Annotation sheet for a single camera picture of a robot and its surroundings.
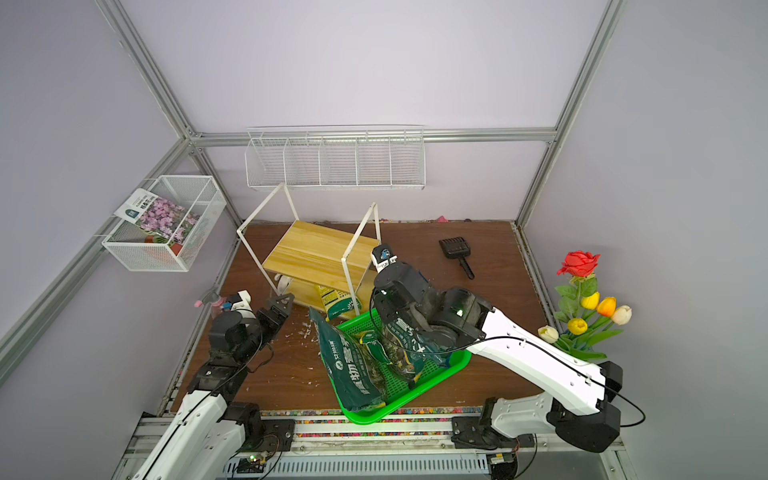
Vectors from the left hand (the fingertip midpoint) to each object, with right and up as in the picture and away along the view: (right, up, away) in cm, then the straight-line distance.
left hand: (291, 303), depth 79 cm
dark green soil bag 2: (+32, -8, -13) cm, 35 cm away
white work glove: (-11, +3, +24) cm, 26 cm away
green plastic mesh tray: (+19, -9, +8) cm, 22 cm away
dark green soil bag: (+19, -11, -18) cm, 28 cm away
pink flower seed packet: (-31, +23, -5) cm, 39 cm away
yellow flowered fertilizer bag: (+9, -2, +13) cm, 16 cm away
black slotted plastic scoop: (+50, +15, +30) cm, 60 cm away
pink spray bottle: (-23, +1, +4) cm, 24 cm away
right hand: (+25, +6, -13) cm, 29 cm away
